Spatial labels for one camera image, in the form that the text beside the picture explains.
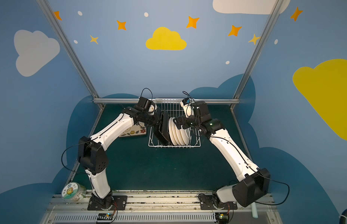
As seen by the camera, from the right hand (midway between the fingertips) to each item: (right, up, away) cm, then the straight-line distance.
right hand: (181, 116), depth 77 cm
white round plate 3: (0, -13, +10) cm, 16 cm away
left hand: (-13, -3, +10) cm, 17 cm away
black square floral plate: (-14, -8, +6) cm, 17 cm away
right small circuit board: (+22, -55, -3) cm, 59 cm away
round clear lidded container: (-56, -39, -6) cm, 69 cm away
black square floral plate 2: (-10, -10, +7) cm, 16 cm away
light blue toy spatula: (+38, -50, -5) cm, 63 cm away
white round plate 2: (-4, -11, +9) cm, 15 cm away
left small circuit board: (-41, -54, -3) cm, 68 cm away
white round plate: (-7, -10, +8) cm, 15 cm away
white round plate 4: (+4, -15, +14) cm, 21 cm away
